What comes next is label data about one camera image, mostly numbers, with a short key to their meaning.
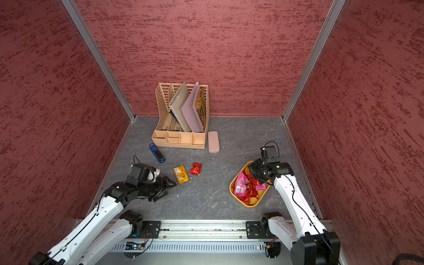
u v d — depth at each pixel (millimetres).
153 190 679
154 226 745
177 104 900
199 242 712
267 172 557
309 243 371
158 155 952
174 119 1071
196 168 904
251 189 830
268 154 618
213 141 1037
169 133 1017
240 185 810
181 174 898
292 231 527
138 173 609
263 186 831
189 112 937
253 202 816
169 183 738
